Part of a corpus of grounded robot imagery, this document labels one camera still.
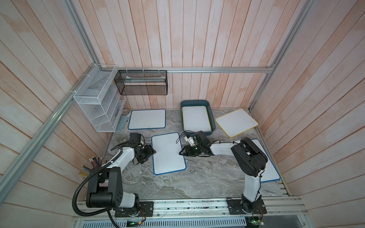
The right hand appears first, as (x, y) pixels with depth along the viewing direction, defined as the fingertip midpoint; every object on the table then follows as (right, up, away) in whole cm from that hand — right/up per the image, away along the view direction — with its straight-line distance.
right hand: (181, 153), depth 93 cm
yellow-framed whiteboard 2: (+44, +21, +19) cm, 52 cm away
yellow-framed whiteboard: (+12, +24, +17) cm, 31 cm away
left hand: (-19, 0, -4) cm, 19 cm away
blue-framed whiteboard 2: (-9, -3, -1) cm, 10 cm away
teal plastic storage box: (+15, +38, +26) cm, 48 cm away
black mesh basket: (-29, +51, +11) cm, 60 cm away
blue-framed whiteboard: (-28, +24, +22) cm, 43 cm away
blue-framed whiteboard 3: (+52, -10, -9) cm, 54 cm away
